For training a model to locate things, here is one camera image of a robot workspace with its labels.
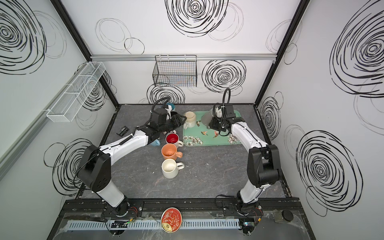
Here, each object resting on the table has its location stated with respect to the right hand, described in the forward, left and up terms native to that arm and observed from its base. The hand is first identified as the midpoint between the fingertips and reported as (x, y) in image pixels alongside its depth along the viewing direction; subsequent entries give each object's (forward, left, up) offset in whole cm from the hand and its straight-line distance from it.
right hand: (207, 123), depth 90 cm
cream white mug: (-5, +22, -10) cm, 24 cm away
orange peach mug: (-12, +23, -12) cm, 29 cm away
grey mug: (+5, +1, 0) cm, 5 cm away
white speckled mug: (-22, +22, -15) cm, 35 cm away
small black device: (+3, +58, -13) cm, 59 cm away
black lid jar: (-46, -31, -6) cm, 56 cm away
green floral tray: (+1, +4, -15) cm, 16 cm away
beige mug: (+6, +10, -6) cm, 14 cm away
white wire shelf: (-7, +71, +20) cm, 74 cm away
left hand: (-2, +13, +7) cm, 14 cm away
